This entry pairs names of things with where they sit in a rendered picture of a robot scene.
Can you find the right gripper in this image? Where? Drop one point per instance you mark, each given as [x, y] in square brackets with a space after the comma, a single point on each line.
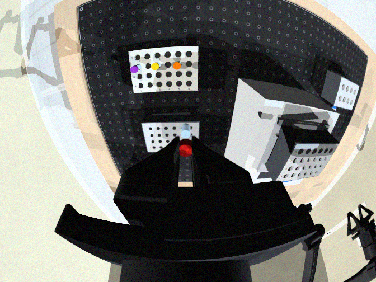
[360, 227]

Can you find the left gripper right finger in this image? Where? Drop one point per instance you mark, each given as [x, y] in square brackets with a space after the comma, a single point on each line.
[212, 169]

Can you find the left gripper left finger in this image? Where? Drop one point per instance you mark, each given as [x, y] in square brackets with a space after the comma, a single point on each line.
[158, 168]

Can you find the yellow-capped white tube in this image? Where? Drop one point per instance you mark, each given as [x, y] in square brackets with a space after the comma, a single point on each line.
[155, 65]

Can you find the orange-capped tube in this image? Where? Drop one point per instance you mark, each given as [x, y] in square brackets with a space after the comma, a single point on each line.
[177, 65]

